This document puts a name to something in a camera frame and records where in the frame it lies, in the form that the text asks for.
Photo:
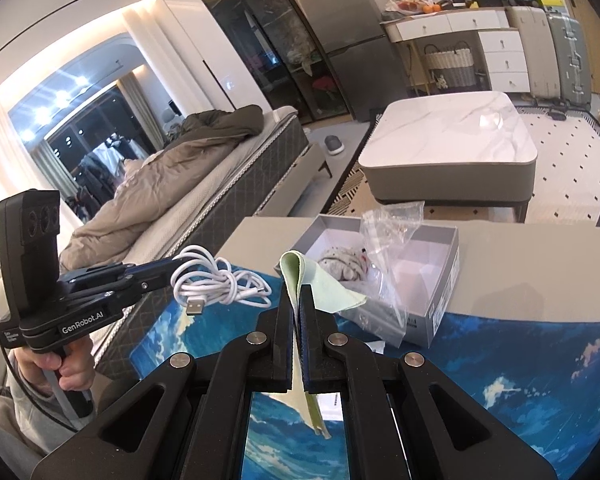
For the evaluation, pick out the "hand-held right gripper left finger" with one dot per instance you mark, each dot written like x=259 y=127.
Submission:
x=275 y=355

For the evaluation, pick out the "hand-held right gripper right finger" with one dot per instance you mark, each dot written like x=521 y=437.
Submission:
x=325 y=355

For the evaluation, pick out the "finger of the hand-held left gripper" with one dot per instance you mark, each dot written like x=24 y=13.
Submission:
x=130 y=287
x=150 y=266

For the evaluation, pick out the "light green cloth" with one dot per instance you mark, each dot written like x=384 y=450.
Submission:
x=325 y=290

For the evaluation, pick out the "white plush toy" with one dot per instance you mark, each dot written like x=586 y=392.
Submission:
x=340 y=262

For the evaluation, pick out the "grey cardboard box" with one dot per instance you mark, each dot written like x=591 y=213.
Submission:
x=430 y=280

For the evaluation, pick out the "clear plastic bag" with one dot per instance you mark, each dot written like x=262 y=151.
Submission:
x=390 y=240

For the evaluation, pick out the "person's left hand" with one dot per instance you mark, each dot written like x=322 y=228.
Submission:
x=77 y=372

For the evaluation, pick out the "beige quilt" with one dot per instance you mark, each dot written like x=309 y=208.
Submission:
x=155 y=195

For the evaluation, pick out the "hanging clothes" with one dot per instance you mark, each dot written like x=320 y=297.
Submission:
x=105 y=165

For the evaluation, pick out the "blue sky print desk mat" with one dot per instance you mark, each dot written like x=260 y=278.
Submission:
x=480 y=360

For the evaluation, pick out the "olive green jacket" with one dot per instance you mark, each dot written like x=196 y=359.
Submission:
x=220 y=125

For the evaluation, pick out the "grey slipper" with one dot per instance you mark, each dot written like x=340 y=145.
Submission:
x=334 y=145

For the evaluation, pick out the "white wardrobe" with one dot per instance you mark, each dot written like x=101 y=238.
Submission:
x=195 y=45

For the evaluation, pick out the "marble top coffee table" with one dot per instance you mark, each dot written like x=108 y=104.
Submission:
x=445 y=130

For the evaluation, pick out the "dark glass cabinet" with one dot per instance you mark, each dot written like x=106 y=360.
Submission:
x=265 y=25

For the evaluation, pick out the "silver refrigerator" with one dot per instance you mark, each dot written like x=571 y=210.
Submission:
x=340 y=25

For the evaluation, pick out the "woven laundry basket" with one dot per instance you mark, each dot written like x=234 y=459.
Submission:
x=450 y=67

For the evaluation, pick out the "black item on floor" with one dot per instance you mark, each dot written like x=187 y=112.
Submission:
x=556 y=114

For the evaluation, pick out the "white vanity dresser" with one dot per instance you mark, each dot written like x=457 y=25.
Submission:
x=505 y=60

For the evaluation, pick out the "plastic bag of fruit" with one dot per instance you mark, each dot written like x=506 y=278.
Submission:
x=405 y=4

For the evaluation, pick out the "oranges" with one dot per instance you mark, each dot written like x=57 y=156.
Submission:
x=430 y=8

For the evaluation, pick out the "beige suitcase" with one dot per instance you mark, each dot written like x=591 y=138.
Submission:
x=535 y=55

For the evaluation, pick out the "silver suitcase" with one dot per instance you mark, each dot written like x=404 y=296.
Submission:
x=572 y=60

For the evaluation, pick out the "yellow box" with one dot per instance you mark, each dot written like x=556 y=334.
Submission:
x=550 y=3

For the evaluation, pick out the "grey bed frame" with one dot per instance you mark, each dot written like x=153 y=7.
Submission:
x=305 y=170

